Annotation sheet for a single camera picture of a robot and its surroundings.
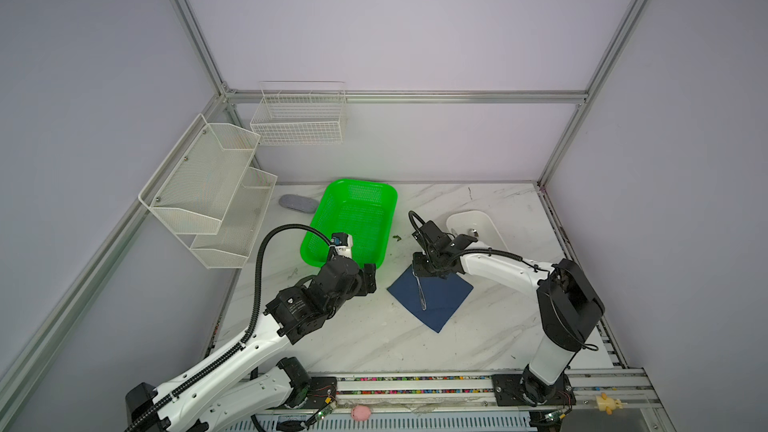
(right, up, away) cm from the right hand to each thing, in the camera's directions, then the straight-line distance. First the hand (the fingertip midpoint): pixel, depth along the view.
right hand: (415, 267), depth 89 cm
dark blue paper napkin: (+9, -9, +2) cm, 13 cm away
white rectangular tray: (+17, +13, +15) cm, 26 cm away
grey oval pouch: (-42, +20, +22) cm, 52 cm away
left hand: (-15, +3, -15) cm, 22 cm away
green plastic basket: (-17, +17, +23) cm, 33 cm away
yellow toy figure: (+43, -28, -20) cm, 55 cm away
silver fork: (+3, -11, -1) cm, 12 cm away
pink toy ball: (-14, -31, -19) cm, 39 cm away
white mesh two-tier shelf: (-63, +23, -1) cm, 67 cm away
